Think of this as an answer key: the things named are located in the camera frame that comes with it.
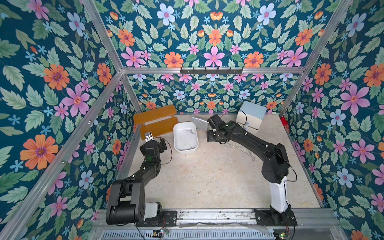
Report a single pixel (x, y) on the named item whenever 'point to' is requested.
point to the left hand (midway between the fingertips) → (154, 139)
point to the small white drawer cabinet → (250, 116)
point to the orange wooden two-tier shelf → (157, 121)
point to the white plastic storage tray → (185, 138)
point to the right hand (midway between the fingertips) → (212, 136)
